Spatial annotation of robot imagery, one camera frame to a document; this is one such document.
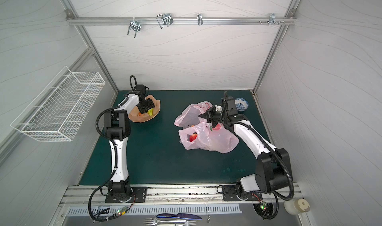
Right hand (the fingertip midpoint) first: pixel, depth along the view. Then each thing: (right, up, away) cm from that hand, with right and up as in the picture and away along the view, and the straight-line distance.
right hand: (200, 111), depth 80 cm
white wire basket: (-67, +1, -11) cm, 68 cm away
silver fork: (-22, -50, -14) cm, 56 cm away
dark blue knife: (-10, -49, -11) cm, 51 cm away
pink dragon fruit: (-4, -16, +8) cm, 19 cm away
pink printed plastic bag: (-1, -11, -7) cm, 13 cm away
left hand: (-34, +3, +28) cm, 44 cm away
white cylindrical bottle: (+41, -40, -17) cm, 60 cm away
